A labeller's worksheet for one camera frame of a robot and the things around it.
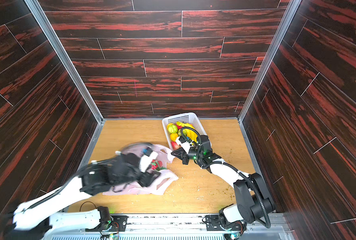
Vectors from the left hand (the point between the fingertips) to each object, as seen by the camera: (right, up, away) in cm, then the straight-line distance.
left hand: (158, 172), depth 64 cm
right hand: (+7, +7, +18) cm, 20 cm away
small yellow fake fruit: (+6, +15, +38) cm, 41 cm away
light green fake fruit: (+5, +20, +34) cm, 40 cm away
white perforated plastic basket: (+18, +29, +47) cm, 58 cm away
